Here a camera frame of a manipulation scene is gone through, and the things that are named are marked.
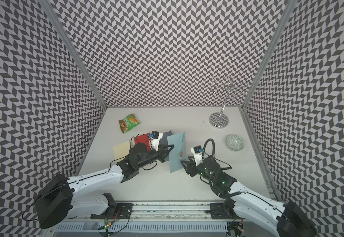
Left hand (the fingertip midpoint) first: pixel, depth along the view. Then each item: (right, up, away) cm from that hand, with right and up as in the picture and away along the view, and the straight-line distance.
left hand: (174, 148), depth 75 cm
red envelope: (-20, +2, +24) cm, 32 cm away
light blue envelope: (+2, -3, +2) cm, 4 cm away
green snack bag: (-33, +13, +30) cm, 47 cm away
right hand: (+6, -9, +4) cm, 11 cm away
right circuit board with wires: (+29, -36, -7) cm, 47 cm away
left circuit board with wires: (-30, -33, -8) cm, 45 cm away
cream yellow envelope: (-35, -5, +18) cm, 39 cm away
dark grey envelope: (-5, +5, -7) cm, 9 cm away
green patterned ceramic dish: (+39, -1, +21) cm, 45 cm away
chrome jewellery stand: (+33, +14, +32) cm, 48 cm away
